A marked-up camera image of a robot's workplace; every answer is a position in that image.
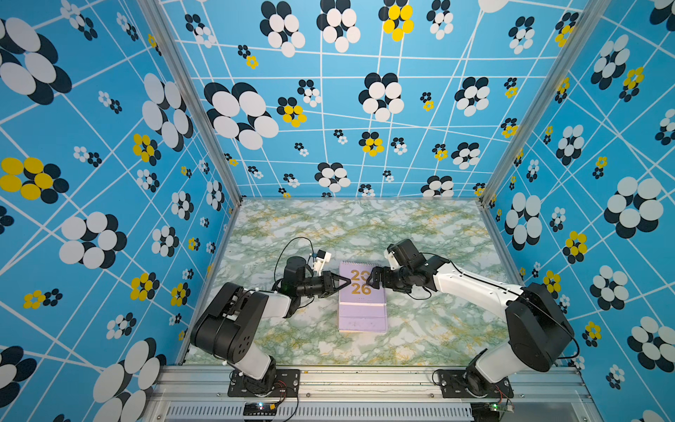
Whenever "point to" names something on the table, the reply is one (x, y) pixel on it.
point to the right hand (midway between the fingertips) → (380, 282)
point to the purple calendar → (362, 308)
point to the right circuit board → (489, 411)
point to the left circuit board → (259, 409)
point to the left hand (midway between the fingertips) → (352, 282)
